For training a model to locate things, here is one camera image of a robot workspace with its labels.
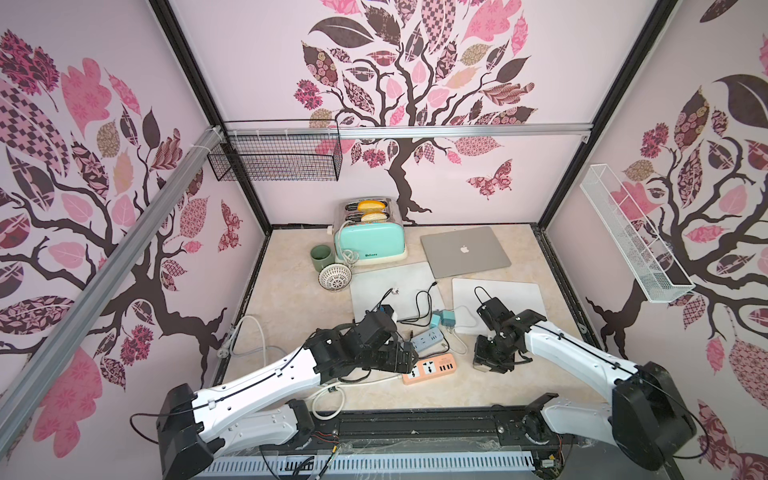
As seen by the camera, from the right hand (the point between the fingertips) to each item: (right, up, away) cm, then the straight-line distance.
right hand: (479, 368), depth 81 cm
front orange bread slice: (-31, +45, +16) cm, 56 cm away
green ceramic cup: (-50, +31, +25) cm, 64 cm away
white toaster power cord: (-39, +31, +16) cm, 52 cm away
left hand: (-23, +5, -10) cm, 25 cm away
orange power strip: (-14, 0, 0) cm, 14 cm away
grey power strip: (-14, +6, +6) cm, 16 cm away
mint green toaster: (-33, +40, +17) cm, 54 cm away
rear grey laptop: (+4, +33, +31) cm, 46 cm away
